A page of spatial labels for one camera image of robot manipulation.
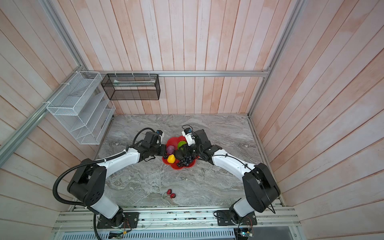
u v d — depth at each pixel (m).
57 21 0.72
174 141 1.00
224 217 0.73
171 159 0.90
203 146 0.66
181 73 0.96
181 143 0.95
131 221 0.73
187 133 0.76
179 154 0.92
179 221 0.73
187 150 0.75
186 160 0.88
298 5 0.68
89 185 0.45
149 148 0.70
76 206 0.80
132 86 1.10
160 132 0.84
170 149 0.95
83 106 0.73
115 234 0.72
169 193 0.81
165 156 0.90
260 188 0.44
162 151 0.82
